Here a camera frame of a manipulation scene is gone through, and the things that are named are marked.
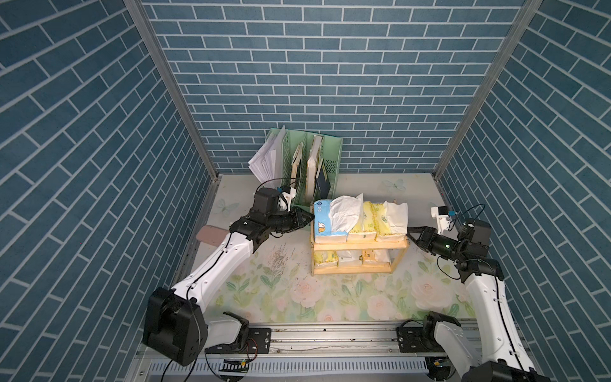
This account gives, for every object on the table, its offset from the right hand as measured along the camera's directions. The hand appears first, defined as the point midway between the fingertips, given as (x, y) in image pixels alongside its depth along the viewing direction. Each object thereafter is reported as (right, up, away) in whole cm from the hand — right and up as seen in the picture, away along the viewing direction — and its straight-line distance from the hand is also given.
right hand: (407, 233), depth 75 cm
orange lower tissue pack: (-7, -11, +12) cm, 17 cm away
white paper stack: (-48, +24, +14) cm, 55 cm away
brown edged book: (-38, +24, +22) cm, 49 cm away
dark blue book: (-26, +16, +22) cm, 38 cm away
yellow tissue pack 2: (-25, -11, +10) cm, 30 cm away
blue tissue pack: (-23, +5, -3) cm, 24 cm away
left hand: (-28, +4, +1) cm, 28 cm away
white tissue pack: (-17, -11, +10) cm, 22 cm away
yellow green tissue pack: (-6, +4, -1) cm, 7 cm away
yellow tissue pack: (-14, +2, -3) cm, 14 cm away
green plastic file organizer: (-22, +32, +31) cm, 49 cm away
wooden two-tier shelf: (-27, -16, +12) cm, 33 cm away
